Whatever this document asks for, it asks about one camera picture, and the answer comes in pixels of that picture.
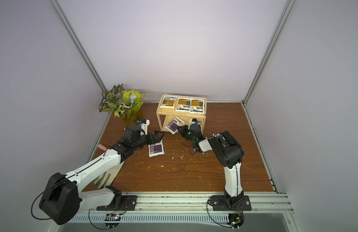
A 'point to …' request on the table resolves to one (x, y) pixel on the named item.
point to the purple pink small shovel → (101, 147)
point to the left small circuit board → (112, 217)
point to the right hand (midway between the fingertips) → (176, 124)
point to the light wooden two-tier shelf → (165, 115)
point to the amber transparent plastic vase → (130, 118)
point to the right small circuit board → (235, 220)
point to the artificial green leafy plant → (120, 101)
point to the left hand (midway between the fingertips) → (161, 134)
